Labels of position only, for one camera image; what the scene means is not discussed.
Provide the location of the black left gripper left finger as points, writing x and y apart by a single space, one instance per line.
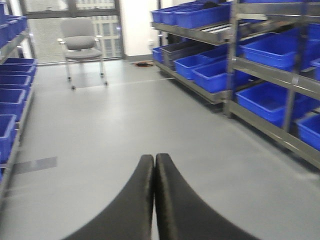
130 212

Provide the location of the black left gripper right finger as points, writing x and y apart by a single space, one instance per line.
180 212

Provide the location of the row of blue bins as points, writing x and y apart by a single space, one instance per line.
270 50
207 75
10 100

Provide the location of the steel rack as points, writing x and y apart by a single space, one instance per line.
190 31
22 120
265 77

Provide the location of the dark grey plastic bin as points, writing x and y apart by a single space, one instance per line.
180 48

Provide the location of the grey office chair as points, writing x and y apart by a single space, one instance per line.
80 42

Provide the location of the window with dark frame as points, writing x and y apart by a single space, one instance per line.
50 30

